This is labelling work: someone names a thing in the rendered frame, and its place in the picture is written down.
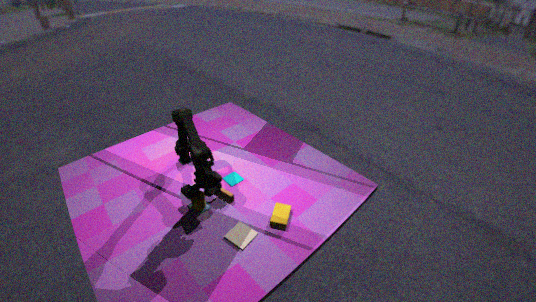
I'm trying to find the olive-yellow rectangular block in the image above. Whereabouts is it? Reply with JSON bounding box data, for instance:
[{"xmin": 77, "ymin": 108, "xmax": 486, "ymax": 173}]
[{"xmin": 270, "ymin": 202, "xmax": 292, "ymax": 229}]

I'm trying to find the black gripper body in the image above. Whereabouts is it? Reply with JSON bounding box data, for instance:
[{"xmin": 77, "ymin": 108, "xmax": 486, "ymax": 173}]
[{"xmin": 181, "ymin": 171, "xmax": 223, "ymax": 199}]

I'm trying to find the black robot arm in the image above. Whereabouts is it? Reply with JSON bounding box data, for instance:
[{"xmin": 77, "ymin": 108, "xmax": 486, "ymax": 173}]
[{"xmin": 171, "ymin": 107, "xmax": 222, "ymax": 197}]

